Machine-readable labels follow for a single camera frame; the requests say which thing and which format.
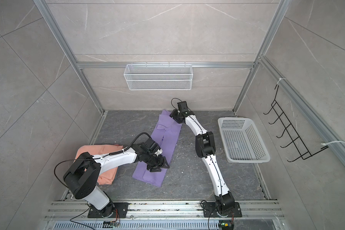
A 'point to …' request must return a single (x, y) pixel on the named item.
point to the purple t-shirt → (165, 133)
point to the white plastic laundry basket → (241, 141)
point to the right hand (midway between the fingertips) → (171, 114)
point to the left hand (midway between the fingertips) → (166, 165)
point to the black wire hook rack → (288, 137)
